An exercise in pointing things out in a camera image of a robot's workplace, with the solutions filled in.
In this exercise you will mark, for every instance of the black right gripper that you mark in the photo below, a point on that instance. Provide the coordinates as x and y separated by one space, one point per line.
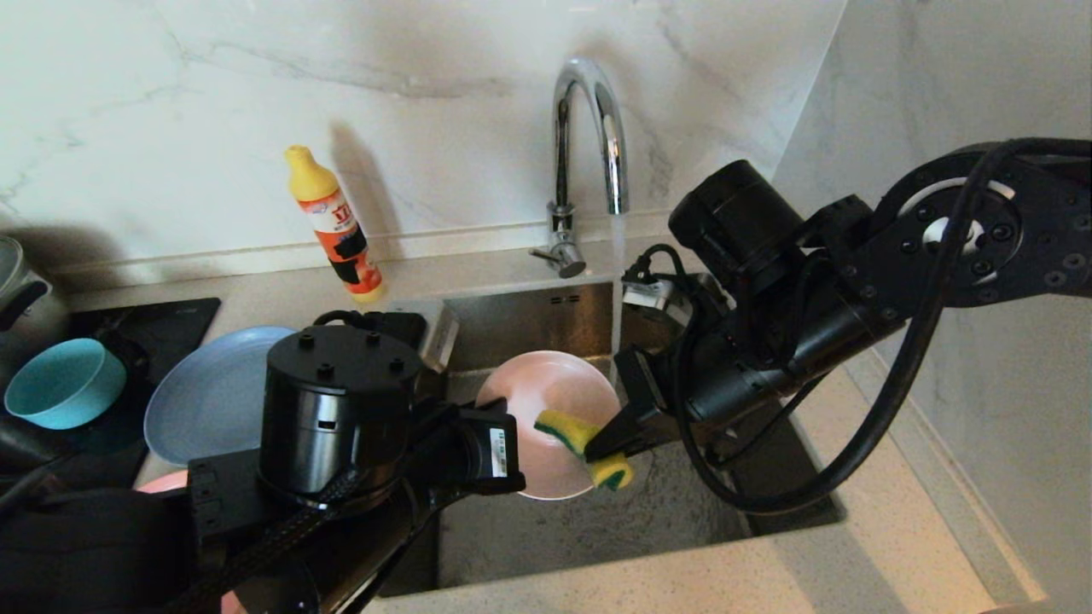
768 358

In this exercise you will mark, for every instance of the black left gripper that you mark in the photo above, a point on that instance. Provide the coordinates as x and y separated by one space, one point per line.
431 452

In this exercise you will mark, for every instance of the yellow sponge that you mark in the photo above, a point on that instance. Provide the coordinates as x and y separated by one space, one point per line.
567 426

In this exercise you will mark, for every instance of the small light pink plate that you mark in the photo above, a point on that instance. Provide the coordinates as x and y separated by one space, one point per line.
546 384

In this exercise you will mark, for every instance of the chrome gooseneck faucet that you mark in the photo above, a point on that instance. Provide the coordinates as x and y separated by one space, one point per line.
607 145

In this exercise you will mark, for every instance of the orange yellow dish soap bottle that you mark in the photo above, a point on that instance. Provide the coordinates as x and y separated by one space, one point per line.
334 226

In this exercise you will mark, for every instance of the blue plate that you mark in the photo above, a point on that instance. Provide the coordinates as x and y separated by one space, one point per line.
213 401

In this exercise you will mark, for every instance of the teal bowl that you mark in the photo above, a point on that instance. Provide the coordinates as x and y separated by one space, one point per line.
60 384

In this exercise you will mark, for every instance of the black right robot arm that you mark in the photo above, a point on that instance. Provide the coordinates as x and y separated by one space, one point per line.
1007 239

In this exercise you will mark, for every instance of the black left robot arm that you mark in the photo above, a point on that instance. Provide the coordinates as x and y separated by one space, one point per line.
102 546

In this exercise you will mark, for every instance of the stainless steel sink basin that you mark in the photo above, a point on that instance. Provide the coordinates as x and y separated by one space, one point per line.
554 537

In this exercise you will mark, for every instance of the large pink plate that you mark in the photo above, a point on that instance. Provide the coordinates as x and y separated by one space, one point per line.
162 482

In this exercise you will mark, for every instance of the black induction cooktop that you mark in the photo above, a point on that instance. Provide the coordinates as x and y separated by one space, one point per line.
171 324

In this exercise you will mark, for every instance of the black frying pan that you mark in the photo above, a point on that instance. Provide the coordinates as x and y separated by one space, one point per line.
34 448

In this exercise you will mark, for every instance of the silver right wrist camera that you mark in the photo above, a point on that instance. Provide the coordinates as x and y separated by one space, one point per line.
653 298

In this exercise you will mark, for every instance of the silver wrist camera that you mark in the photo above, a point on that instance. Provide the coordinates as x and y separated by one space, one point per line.
653 298
439 333

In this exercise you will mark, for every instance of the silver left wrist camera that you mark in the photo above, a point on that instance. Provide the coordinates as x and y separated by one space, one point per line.
439 333

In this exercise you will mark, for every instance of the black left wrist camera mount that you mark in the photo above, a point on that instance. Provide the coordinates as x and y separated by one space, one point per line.
333 409

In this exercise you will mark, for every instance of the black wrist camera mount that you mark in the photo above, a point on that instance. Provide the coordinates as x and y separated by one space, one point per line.
734 217
333 409

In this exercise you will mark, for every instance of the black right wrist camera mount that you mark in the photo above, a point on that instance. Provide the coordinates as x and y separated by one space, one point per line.
734 217

